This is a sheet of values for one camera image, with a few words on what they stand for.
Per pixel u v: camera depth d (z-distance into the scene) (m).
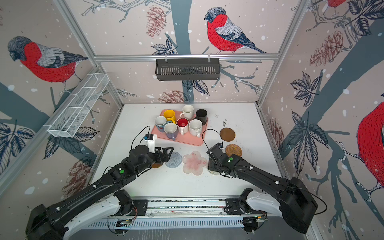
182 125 1.04
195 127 1.03
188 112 1.04
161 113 1.15
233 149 0.95
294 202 0.40
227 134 1.03
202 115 1.01
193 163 0.90
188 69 1.06
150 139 0.68
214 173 0.85
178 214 0.73
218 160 0.63
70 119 0.73
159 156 0.67
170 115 1.06
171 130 1.01
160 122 1.03
